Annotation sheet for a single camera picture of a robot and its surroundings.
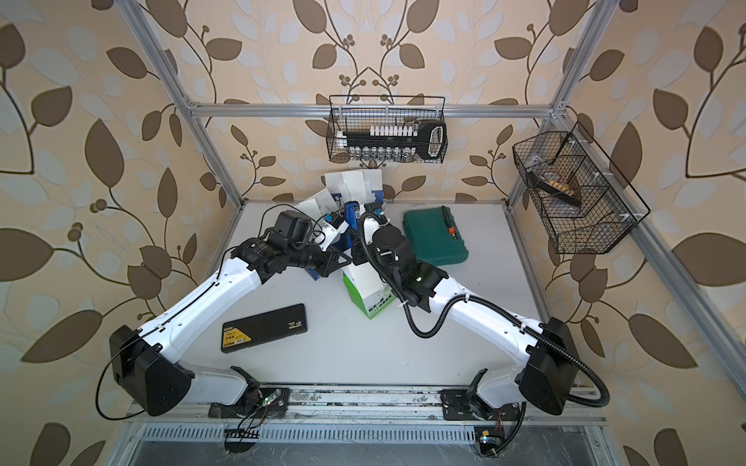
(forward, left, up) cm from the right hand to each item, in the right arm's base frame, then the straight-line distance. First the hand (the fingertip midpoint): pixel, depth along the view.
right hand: (352, 230), depth 72 cm
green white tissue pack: (-9, -3, -15) cm, 18 cm away
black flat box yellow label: (-12, +30, -31) cm, 45 cm away
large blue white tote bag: (+33, -6, -10) cm, 35 cm away
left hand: (-3, +3, -6) cm, 7 cm away
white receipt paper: (+25, +1, -8) cm, 26 cm away
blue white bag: (+17, +10, -7) cm, 21 cm away
